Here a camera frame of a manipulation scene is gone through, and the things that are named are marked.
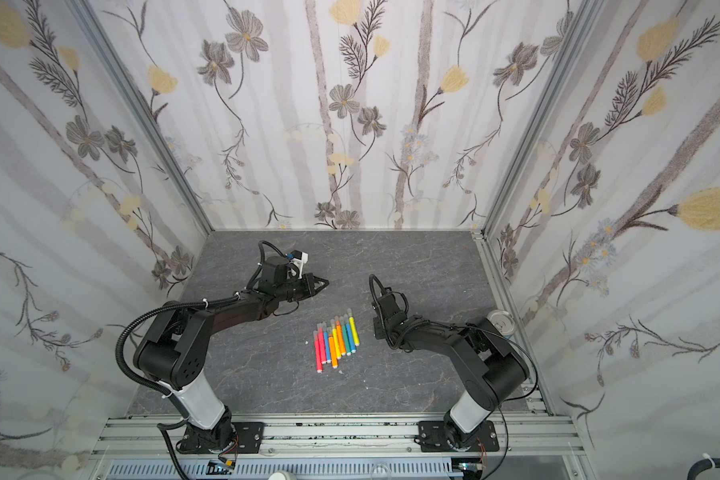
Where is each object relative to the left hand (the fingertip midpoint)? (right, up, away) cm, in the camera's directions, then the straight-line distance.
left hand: (324, 275), depth 91 cm
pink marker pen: (0, -27, -7) cm, 28 cm away
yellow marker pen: (+9, -17, +2) cm, 19 cm away
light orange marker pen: (+3, -23, -3) cm, 23 cm away
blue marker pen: (+8, -20, -1) cm, 21 cm away
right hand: (+17, -13, +3) cm, 21 cm away
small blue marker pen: (+1, -21, -2) cm, 21 cm away
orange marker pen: (+5, -20, -1) cm, 20 cm away
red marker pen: (0, -21, -2) cm, 21 cm away
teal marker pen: (+6, -18, +1) cm, 19 cm away
